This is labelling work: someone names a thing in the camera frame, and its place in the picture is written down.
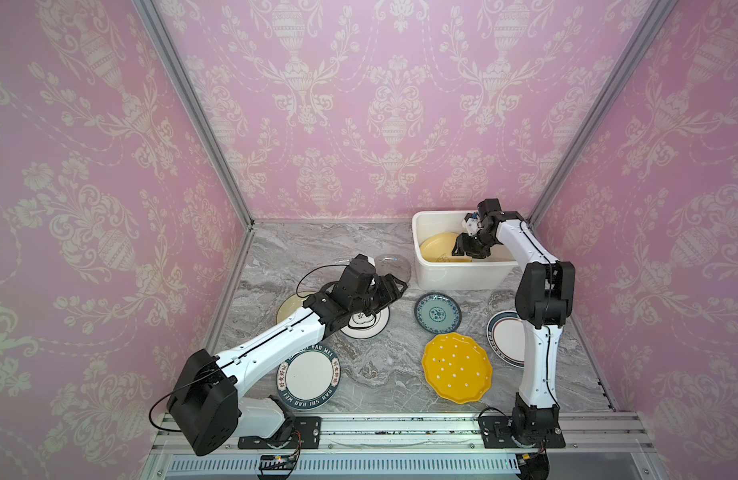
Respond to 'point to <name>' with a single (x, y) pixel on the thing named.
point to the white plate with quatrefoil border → (361, 326)
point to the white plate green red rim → (505, 336)
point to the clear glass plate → (394, 264)
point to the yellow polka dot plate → (457, 367)
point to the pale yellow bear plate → (439, 248)
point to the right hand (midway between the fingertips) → (462, 251)
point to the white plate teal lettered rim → (309, 379)
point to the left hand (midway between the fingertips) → (405, 293)
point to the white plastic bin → (498, 271)
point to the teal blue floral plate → (438, 312)
